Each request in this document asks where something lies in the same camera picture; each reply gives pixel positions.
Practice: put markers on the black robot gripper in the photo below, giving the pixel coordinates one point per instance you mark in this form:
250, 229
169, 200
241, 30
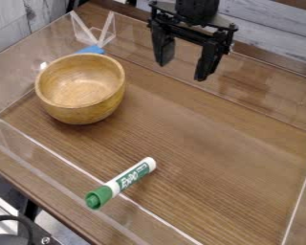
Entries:
194, 13

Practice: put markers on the brown wooden bowl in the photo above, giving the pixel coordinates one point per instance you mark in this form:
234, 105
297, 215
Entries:
81, 88

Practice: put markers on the blue block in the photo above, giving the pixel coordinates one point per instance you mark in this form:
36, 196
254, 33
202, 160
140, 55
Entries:
92, 50

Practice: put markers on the green Expo marker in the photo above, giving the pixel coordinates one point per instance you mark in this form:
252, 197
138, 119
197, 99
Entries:
97, 197

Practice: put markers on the clear acrylic tray wall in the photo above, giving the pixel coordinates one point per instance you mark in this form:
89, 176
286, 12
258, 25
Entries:
226, 137

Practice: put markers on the black metal table frame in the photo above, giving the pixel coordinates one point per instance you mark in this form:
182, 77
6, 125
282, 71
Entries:
30, 233

